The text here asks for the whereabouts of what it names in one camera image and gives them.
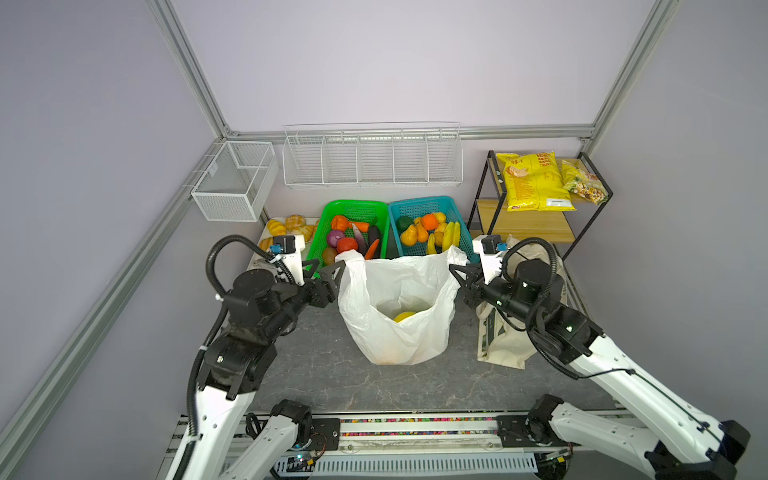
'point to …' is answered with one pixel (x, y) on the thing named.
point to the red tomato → (346, 244)
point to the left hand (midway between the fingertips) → (331, 268)
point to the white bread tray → (282, 226)
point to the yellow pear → (409, 236)
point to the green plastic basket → (358, 211)
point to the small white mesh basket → (237, 181)
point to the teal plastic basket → (426, 226)
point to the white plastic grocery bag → (400, 310)
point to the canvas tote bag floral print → (499, 341)
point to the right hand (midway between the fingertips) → (451, 268)
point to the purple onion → (334, 236)
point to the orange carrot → (372, 249)
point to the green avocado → (402, 222)
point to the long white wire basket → (373, 155)
